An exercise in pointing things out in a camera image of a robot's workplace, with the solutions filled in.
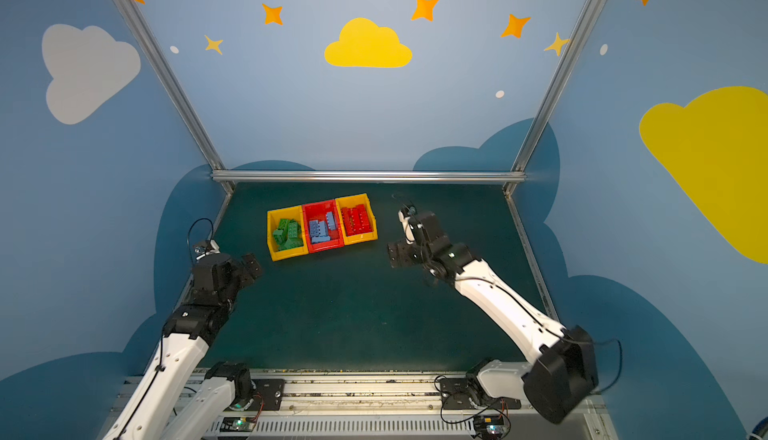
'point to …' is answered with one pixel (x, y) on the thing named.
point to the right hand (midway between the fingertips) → (409, 241)
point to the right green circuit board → (489, 426)
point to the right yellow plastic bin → (352, 201)
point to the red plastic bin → (318, 212)
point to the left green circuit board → (237, 424)
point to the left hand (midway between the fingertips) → (243, 262)
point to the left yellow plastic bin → (295, 214)
